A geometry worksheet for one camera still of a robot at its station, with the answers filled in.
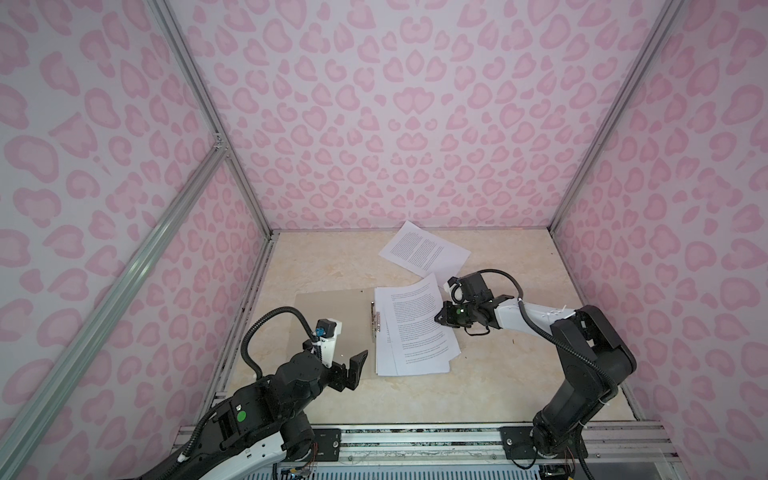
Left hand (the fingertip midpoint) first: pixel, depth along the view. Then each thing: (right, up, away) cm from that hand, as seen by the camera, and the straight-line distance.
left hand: (352, 343), depth 68 cm
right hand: (+22, +2, +22) cm, 31 cm away
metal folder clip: (+4, -1, +25) cm, 25 cm away
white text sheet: (+7, -10, +17) cm, 21 cm away
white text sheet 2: (+21, +21, +45) cm, 54 cm away
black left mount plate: (-7, -27, +8) cm, 29 cm away
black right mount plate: (+40, -26, +5) cm, 48 cm away
